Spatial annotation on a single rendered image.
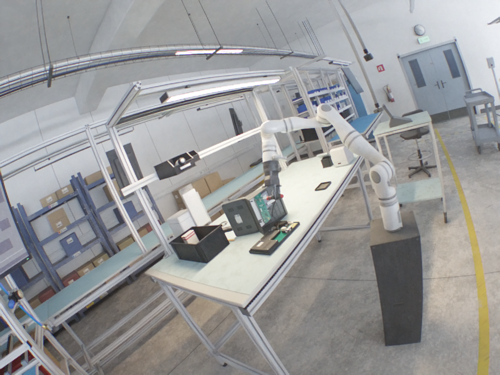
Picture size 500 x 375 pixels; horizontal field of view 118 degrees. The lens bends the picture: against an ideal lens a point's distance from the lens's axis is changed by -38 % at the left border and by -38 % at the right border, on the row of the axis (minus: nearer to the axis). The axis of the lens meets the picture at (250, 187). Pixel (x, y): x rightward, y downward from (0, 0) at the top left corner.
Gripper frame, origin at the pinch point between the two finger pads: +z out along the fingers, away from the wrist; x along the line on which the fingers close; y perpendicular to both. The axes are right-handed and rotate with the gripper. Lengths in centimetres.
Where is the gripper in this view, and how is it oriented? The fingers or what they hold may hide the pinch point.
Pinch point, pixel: (277, 198)
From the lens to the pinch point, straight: 113.4
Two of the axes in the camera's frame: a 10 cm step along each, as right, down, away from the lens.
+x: -7.1, -0.6, -7.0
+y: -7.0, 1.5, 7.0
